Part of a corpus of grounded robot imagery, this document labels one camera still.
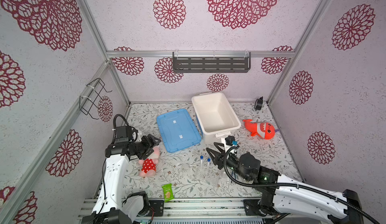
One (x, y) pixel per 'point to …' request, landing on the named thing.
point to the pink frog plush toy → (149, 164)
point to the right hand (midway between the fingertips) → (211, 145)
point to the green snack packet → (168, 194)
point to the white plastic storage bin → (215, 116)
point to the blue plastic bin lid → (177, 131)
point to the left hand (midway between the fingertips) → (158, 147)
